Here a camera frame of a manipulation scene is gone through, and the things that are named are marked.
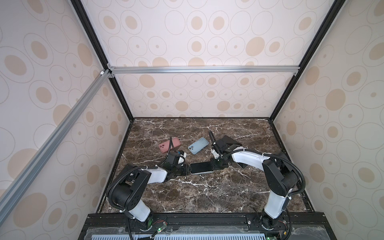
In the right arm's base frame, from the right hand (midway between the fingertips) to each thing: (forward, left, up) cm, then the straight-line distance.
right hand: (212, 168), depth 93 cm
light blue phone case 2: (0, +7, 0) cm, 7 cm away
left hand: (-1, +10, +3) cm, 11 cm away
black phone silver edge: (-4, +7, +8) cm, 12 cm away
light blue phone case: (+17, +9, +1) cm, 19 cm away
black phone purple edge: (+23, -14, -2) cm, 27 cm away
